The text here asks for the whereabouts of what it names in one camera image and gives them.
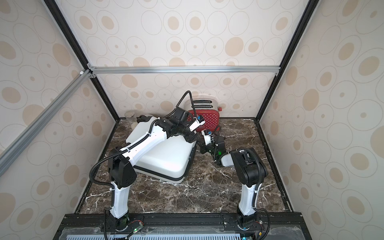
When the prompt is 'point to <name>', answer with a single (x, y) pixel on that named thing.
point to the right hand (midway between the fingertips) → (204, 139)
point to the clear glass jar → (131, 118)
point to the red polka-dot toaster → (207, 107)
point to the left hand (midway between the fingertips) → (200, 132)
